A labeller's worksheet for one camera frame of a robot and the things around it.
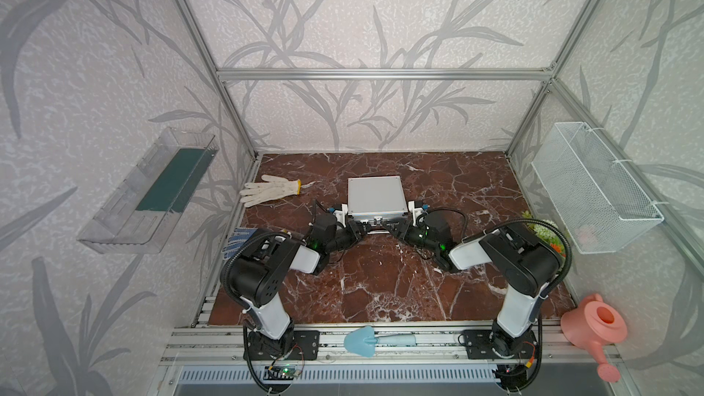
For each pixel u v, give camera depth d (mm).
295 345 724
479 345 751
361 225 889
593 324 670
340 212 866
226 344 753
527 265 500
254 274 480
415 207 868
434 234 737
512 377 734
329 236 740
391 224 906
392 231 855
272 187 1083
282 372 705
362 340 727
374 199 954
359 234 840
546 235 801
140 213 642
